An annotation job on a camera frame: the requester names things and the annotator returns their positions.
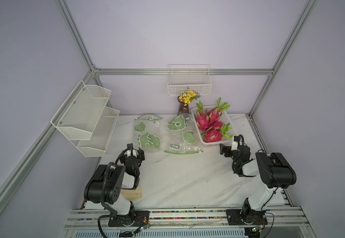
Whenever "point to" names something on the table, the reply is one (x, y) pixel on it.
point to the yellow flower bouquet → (187, 96)
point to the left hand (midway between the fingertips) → (131, 151)
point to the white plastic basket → (224, 116)
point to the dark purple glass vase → (182, 108)
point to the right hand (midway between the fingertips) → (227, 145)
